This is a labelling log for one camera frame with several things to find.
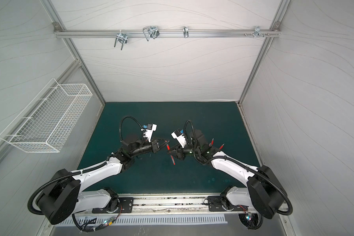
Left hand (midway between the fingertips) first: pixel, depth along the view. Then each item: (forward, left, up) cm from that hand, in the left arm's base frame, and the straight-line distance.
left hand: (167, 142), depth 74 cm
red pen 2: (+8, -34, -19) cm, 40 cm away
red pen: (-2, -1, -3) cm, 3 cm away
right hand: (-2, -1, -5) cm, 5 cm away
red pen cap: (-6, -3, -8) cm, 10 cm away
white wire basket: (+2, +57, +11) cm, 58 cm away
